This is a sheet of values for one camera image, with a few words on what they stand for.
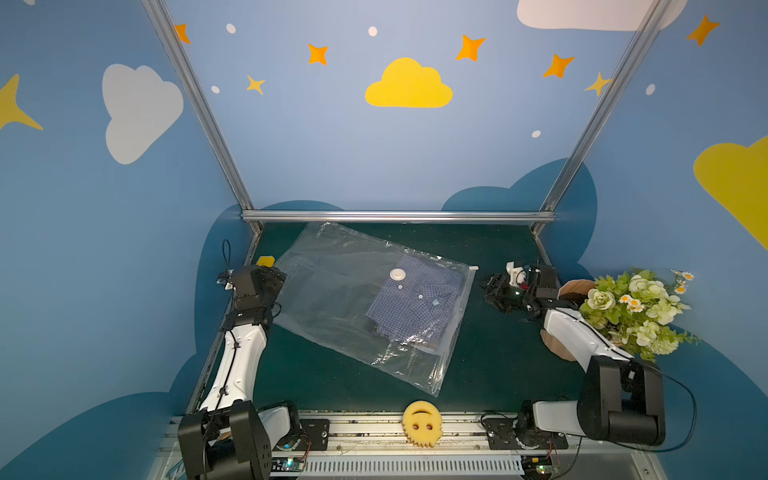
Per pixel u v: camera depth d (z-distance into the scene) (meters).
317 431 0.75
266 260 1.11
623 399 0.43
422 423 0.73
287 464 0.71
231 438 0.40
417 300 0.93
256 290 0.62
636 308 0.65
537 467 0.71
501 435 0.74
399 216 1.32
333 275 1.09
